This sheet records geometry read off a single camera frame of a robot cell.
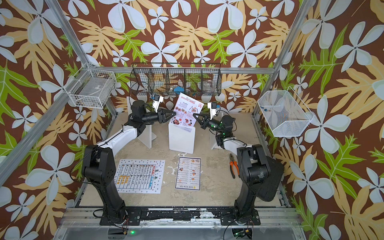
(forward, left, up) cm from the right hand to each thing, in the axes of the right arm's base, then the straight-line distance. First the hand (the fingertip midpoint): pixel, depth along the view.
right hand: (193, 116), depth 81 cm
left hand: (+2, +10, +2) cm, 11 cm away
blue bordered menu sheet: (-22, +3, -28) cm, 35 cm away
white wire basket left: (+15, +59, +8) cm, 62 cm away
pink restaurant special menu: (+3, +5, +3) cm, 6 cm away
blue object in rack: (+23, +9, +1) cm, 25 cm away
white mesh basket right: (+3, -53, -1) cm, 53 cm away
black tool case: (-33, -37, -20) cm, 54 cm away
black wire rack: (+31, +26, +4) cm, 41 cm away
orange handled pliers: (-14, -24, -27) cm, 39 cm away
